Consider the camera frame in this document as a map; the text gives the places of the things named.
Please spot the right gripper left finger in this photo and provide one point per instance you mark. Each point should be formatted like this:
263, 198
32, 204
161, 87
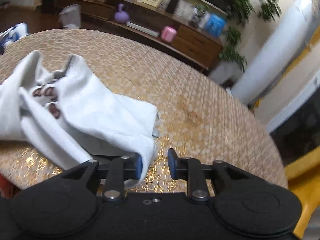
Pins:
120, 170

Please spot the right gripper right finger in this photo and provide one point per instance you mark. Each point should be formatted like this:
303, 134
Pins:
193, 172

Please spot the white daydream sweatshirt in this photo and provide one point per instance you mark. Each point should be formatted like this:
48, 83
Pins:
71, 117

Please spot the gold floral tablecloth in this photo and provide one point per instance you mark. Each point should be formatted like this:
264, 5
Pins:
198, 118

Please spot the white cylindrical appliance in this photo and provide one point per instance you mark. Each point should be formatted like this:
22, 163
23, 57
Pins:
276, 52

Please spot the yellow chair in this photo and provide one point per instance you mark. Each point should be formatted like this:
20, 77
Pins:
303, 180

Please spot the wooden tv cabinet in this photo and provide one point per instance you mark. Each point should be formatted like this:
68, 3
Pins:
193, 44

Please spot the pink case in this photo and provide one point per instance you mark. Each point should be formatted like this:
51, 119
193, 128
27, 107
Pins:
168, 34

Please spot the white flat box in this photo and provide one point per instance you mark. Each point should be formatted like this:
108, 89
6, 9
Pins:
142, 29

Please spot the blue photo print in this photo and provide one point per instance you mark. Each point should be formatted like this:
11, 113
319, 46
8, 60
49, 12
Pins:
215, 25

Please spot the purple gourd toy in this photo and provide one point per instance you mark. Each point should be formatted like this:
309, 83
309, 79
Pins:
121, 16

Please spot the translucent plastic bag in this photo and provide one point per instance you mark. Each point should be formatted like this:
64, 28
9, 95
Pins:
70, 17

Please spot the black speaker box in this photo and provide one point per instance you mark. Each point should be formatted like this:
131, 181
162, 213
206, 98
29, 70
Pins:
171, 7

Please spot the banana print fabric basket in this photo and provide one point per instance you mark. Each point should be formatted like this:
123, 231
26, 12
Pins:
13, 34

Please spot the green leafy plant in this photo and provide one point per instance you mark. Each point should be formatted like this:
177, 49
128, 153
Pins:
240, 14

